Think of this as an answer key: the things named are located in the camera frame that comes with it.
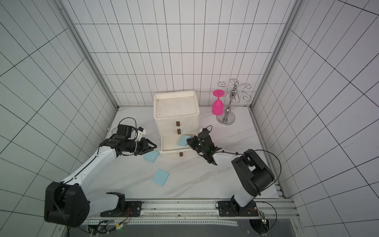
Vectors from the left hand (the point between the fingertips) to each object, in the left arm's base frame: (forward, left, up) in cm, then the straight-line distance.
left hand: (153, 149), depth 80 cm
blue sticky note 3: (-11, -3, -14) cm, 18 cm away
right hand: (+8, -15, -5) cm, 18 cm away
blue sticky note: (+10, -16, -7) cm, 20 cm away
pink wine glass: (+31, -39, +2) cm, 50 cm away
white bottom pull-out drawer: (+7, -7, -10) cm, 14 cm away
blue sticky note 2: (+2, +4, -13) cm, 14 cm away
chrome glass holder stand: (+34, -49, +12) cm, 61 cm away
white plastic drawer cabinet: (+19, -12, +9) cm, 25 cm away
